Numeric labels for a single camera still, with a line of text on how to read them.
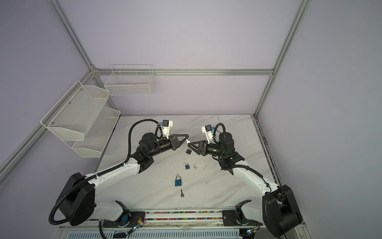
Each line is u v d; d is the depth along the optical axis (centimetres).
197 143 69
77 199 41
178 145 69
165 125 67
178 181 85
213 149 68
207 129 70
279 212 41
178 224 73
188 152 98
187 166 93
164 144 66
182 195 82
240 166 55
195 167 93
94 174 46
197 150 68
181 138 71
